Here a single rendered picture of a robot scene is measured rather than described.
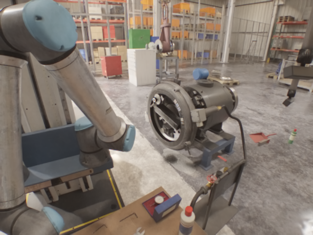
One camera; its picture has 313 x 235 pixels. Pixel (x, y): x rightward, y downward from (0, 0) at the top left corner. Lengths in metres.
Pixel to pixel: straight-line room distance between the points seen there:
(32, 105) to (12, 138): 0.55
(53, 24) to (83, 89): 0.21
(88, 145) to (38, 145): 0.31
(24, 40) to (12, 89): 0.15
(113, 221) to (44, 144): 0.59
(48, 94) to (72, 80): 0.56
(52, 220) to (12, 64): 0.46
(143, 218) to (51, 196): 0.72
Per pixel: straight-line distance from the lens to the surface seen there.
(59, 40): 0.46
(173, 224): 1.02
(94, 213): 1.30
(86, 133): 0.92
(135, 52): 5.35
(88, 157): 1.00
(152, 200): 1.10
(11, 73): 0.58
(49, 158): 1.17
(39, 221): 0.61
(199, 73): 2.23
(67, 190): 1.47
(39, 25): 0.45
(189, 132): 1.53
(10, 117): 0.58
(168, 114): 1.67
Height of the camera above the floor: 1.35
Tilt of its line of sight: 25 degrees down
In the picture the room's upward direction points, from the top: straight up
